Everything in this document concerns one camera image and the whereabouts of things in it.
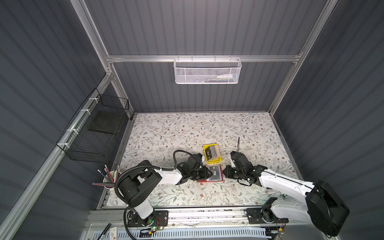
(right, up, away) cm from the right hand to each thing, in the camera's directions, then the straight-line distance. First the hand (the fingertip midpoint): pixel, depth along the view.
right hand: (224, 172), depth 86 cm
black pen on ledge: (-61, -24, -16) cm, 67 cm away
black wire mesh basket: (-68, +23, -12) cm, 73 cm away
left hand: (-7, -1, 0) cm, 7 cm away
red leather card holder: (-9, -4, +1) cm, 10 cm away
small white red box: (-55, -23, -16) cm, 62 cm away
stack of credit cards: (-4, +10, +8) cm, 14 cm away
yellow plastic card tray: (-9, +9, +9) cm, 15 cm away
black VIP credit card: (-5, -1, +3) cm, 5 cm away
